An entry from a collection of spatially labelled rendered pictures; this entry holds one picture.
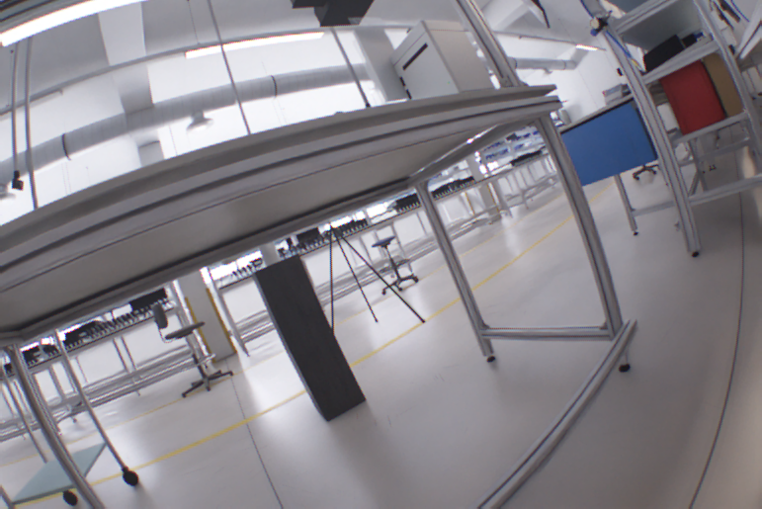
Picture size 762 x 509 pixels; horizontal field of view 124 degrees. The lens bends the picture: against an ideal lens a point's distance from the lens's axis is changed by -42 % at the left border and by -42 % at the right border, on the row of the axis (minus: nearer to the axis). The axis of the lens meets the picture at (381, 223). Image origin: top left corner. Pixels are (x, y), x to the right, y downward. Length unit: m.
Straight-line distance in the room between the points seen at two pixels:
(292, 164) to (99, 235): 0.30
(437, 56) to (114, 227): 0.72
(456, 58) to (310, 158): 0.46
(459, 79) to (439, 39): 0.11
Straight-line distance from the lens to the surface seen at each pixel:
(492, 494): 0.85
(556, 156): 1.14
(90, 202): 0.53
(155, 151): 5.70
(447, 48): 0.86
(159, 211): 0.50
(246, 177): 0.53
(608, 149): 2.17
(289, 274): 1.75
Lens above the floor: 0.79
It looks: 1 degrees up
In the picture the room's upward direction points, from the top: 23 degrees counter-clockwise
